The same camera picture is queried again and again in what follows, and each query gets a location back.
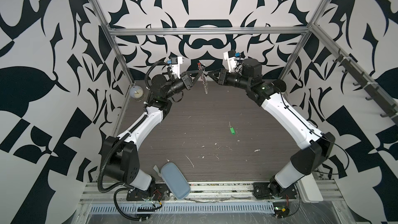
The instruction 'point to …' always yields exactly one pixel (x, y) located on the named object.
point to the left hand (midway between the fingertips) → (204, 68)
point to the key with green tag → (231, 129)
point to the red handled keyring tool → (204, 80)
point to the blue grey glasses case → (174, 180)
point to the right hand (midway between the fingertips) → (209, 72)
